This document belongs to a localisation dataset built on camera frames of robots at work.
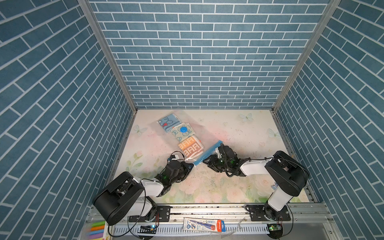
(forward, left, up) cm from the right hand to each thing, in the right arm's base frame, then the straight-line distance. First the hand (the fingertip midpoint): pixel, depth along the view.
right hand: (204, 163), depth 88 cm
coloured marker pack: (-36, +48, -1) cm, 60 cm away
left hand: (-3, +4, +2) cm, 5 cm away
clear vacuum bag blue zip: (+22, -2, -4) cm, 22 cm away
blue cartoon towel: (+30, +28, 0) cm, 41 cm away
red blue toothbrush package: (-30, -1, -2) cm, 30 cm away
